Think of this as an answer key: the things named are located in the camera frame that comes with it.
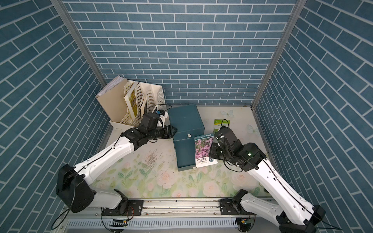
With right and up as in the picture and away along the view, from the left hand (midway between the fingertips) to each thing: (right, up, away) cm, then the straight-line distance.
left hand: (177, 131), depth 79 cm
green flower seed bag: (+27, +3, +32) cm, 42 cm away
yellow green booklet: (-32, +20, +16) cm, 41 cm away
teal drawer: (+3, -12, +14) cm, 19 cm away
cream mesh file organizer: (-27, +20, +18) cm, 38 cm away
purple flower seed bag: (+13, -6, -5) cm, 16 cm away
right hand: (+17, -9, -10) cm, 21 cm away
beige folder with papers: (-41, +20, +10) cm, 47 cm away
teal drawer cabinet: (+6, +5, +3) cm, 8 cm away
